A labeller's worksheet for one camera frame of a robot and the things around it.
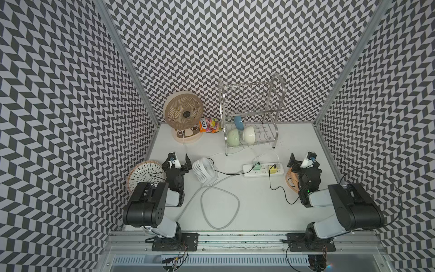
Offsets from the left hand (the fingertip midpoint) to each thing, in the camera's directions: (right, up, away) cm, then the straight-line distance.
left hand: (178, 156), depth 90 cm
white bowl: (+39, +12, +6) cm, 41 cm away
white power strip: (+47, -9, +3) cm, 48 cm away
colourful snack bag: (+14, +19, +25) cm, 34 cm away
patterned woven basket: (-18, -9, +3) cm, 21 cm away
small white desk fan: (+15, -6, -8) cm, 18 cm away
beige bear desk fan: (+2, +25, +4) cm, 26 cm away
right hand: (+65, 0, -1) cm, 65 cm away
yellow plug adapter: (+51, -7, -1) cm, 51 cm away
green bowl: (+30, +10, +5) cm, 32 cm away
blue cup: (+34, +20, +14) cm, 41 cm away
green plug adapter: (+42, -6, -2) cm, 43 cm away
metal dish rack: (+38, +23, -8) cm, 45 cm away
